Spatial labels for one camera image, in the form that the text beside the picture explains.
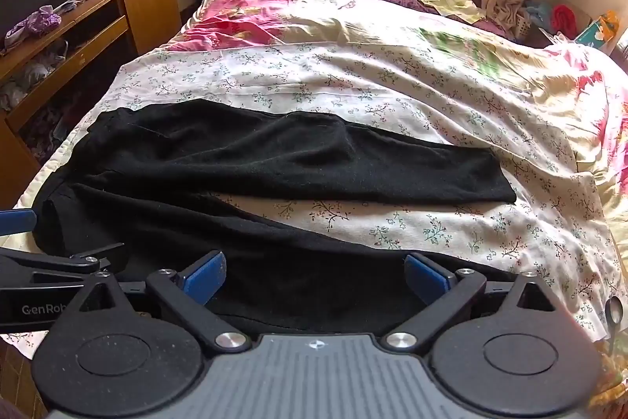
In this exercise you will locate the grey cloth bundle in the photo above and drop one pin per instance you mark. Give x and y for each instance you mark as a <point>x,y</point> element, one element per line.
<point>29,75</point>

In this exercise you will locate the black pants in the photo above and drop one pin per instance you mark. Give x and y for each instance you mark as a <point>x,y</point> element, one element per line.
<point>245,154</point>

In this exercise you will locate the metal tool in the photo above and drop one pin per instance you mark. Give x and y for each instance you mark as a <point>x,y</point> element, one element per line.
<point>613,313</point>

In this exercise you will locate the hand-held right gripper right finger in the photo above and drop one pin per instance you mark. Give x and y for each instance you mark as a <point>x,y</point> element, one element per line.
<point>428,277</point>

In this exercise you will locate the green tissue box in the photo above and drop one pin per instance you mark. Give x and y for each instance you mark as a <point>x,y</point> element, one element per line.
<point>601,29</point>

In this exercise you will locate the white floral bed sheet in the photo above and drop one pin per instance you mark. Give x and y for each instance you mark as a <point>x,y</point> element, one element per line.
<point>392,80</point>

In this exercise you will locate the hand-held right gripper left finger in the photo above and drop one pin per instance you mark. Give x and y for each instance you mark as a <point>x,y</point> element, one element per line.
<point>203,275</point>

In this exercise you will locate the blue cloth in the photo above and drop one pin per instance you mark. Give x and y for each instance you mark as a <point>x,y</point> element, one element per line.
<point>537,11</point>

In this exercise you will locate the wooden desk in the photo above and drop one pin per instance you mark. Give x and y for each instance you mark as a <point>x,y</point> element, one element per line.
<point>147,2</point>

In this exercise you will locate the red cloth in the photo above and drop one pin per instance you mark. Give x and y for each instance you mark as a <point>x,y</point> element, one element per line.
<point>564,16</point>

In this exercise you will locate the pink floral quilt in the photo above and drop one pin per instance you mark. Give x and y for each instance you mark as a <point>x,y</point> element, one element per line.
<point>294,11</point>

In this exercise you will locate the purple cloth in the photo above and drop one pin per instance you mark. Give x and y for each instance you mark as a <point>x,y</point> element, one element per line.
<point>39,22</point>

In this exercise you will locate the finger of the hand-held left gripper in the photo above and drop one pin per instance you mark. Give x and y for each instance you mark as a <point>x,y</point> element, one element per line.
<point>44,267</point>
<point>17,221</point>

